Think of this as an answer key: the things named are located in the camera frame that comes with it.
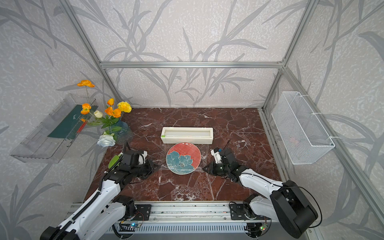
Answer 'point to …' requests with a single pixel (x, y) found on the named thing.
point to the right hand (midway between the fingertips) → (203, 168)
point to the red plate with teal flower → (183, 158)
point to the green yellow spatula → (113, 160)
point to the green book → (71, 124)
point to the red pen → (82, 126)
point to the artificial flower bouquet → (112, 114)
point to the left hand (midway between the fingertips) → (160, 165)
